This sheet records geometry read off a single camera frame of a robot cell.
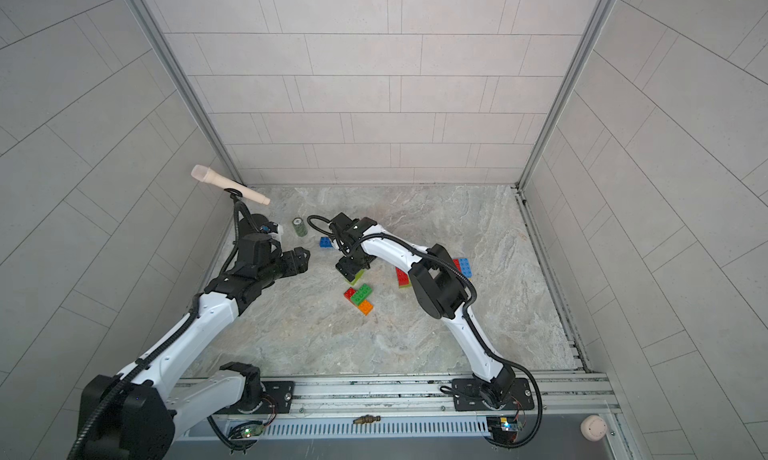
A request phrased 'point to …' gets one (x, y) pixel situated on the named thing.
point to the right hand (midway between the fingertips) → (356, 267)
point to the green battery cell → (299, 226)
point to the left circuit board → (246, 430)
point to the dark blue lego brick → (325, 242)
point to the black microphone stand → (251, 223)
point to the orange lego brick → (365, 307)
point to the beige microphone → (202, 173)
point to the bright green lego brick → (361, 295)
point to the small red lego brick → (348, 293)
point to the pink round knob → (593, 428)
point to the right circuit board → (502, 428)
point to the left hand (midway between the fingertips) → (304, 251)
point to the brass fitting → (366, 419)
